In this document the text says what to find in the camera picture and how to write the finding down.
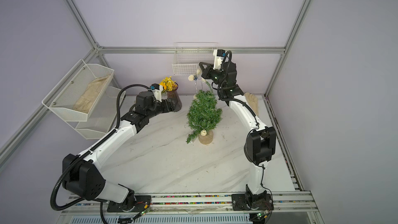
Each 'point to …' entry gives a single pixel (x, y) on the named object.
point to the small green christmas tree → (204, 115)
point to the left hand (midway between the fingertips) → (173, 102)
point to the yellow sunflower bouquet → (168, 84)
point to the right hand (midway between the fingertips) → (200, 65)
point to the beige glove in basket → (85, 103)
